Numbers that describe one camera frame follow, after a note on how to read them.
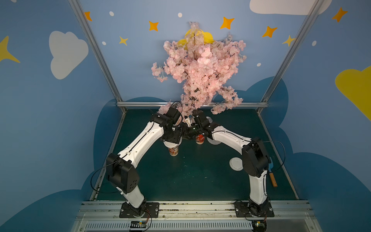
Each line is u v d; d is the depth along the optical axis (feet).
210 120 3.53
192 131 2.56
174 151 2.90
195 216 2.41
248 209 2.38
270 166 2.92
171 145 2.64
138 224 2.39
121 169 1.40
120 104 3.76
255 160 1.70
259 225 2.40
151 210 2.43
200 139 3.14
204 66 1.85
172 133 2.24
